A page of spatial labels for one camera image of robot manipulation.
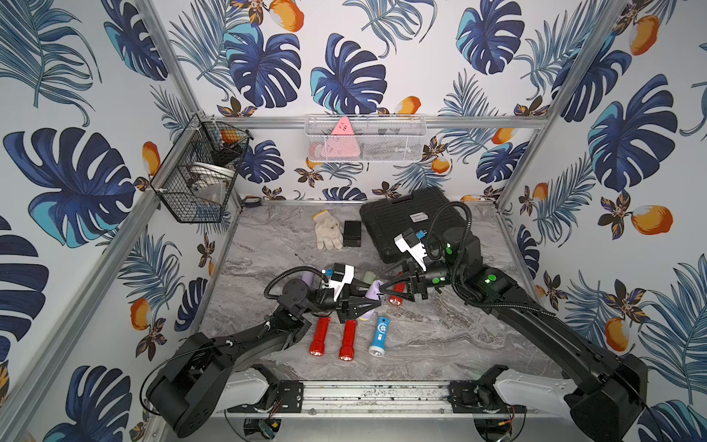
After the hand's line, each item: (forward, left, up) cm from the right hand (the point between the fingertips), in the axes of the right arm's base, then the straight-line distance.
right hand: (381, 279), depth 64 cm
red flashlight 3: (-8, +9, -27) cm, 29 cm away
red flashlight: (+9, -7, -28) cm, 31 cm away
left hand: (-2, +1, -3) cm, 4 cm away
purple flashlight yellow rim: (-3, +16, +5) cm, 17 cm away
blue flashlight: (-7, 0, -27) cm, 27 cm away
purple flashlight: (-3, +2, 0) cm, 4 cm away
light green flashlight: (+1, +3, 0) cm, 3 cm away
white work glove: (+38, +18, -27) cm, 50 cm away
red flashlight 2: (-6, +18, -28) cm, 33 cm away
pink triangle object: (+47, +11, +6) cm, 49 cm away
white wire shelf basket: (+52, +3, +6) cm, 52 cm away
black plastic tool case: (+41, -5, -23) cm, 47 cm away
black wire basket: (+33, +57, +3) cm, 65 cm away
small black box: (+36, +8, -26) cm, 45 cm away
